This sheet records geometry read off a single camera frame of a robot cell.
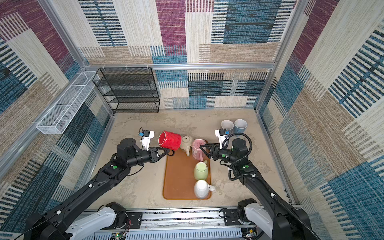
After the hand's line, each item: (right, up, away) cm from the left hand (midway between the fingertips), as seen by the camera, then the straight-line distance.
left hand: (169, 149), depth 72 cm
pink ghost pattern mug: (+14, -4, +15) cm, 21 cm away
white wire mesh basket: (-52, +14, 0) cm, 54 cm away
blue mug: (+42, +11, +28) cm, 51 cm away
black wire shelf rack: (-36, +37, +39) cm, 65 cm away
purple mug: (+35, +11, +31) cm, 48 cm away
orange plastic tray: (+3, -18, +15) cm, 24 cm away
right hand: (+16, 0, +4) cm, 17 cm away
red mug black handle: (0, +4, 0) cm, 4 cm away
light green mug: (+15, -12, +8) cm, 21 cm away
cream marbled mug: (+7, +1, +18) cm, 20 cm away
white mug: (+15, -20, +2) cm, 25 cm away
